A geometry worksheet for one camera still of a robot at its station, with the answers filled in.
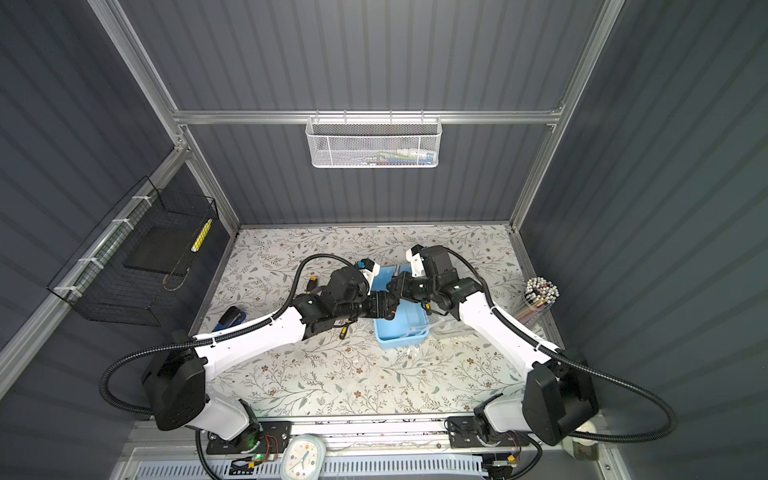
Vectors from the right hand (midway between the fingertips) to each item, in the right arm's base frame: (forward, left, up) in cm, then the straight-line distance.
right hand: (393, 288), depth 80 cm
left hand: (-3, -1, -1) cm, 3 cm away
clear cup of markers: (-2, -39, -1) cm, 39 cm away
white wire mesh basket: (+71, +10, +3) cm, 71 cm away
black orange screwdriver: (-4, +15, -17) cm, 24 cm away
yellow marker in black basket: (+11, +52, +10) cm, 54 cm away
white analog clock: (-37, +21, -16) cm, 45 cm away
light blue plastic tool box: (-6, -4, -11) cm, 13 cm away
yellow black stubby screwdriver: (+13, +28, -17) cm, 36 cm away
